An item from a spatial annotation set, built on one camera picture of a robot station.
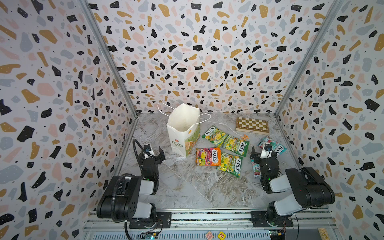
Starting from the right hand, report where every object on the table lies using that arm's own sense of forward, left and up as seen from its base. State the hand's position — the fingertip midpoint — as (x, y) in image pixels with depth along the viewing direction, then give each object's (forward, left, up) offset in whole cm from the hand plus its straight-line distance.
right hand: (261, 144), depth 89 cm
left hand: (-3, +65, +1) cm, 65 cm away
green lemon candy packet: (+6, +13, -10) cm, 17 cm away
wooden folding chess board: (+24, -2, -11) cm, 27 cm away
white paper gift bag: (+17, +48, -4) cm, 51 cm away
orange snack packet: (-3, +31, -9) cm, 33 cm away
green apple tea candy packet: (-8, +17, -10) cm, 22 cm away
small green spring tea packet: (+14, +26, -10) cm, 31 cm away
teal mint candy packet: (+5, -14, -9) cm, 17 cm away
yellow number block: (-44, +26, -10) cm, 52 cm away
